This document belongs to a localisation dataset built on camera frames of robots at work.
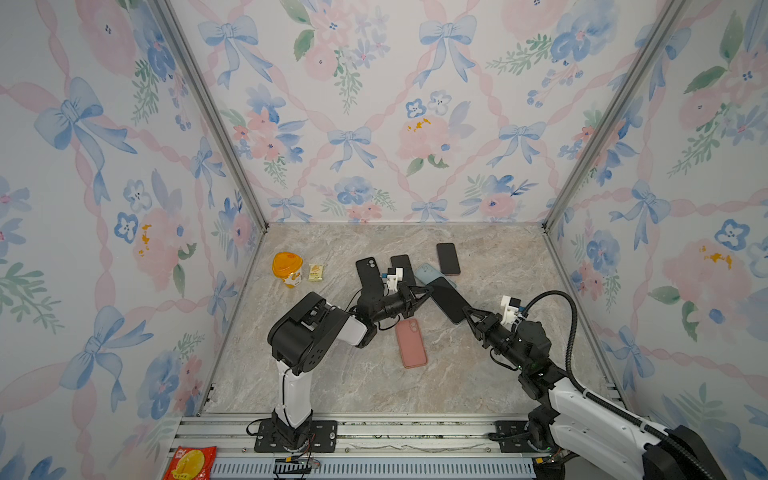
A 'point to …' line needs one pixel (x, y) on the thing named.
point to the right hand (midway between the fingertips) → (461, 308)
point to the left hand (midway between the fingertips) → (437, 291)
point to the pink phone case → (411, 343)
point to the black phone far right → (448, 258)
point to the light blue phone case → (426, 274)
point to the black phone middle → (404, 262)
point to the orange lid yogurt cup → (287, 267)
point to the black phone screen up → (449, 299)
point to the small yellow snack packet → (316, 272)
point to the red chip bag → (191, 463)
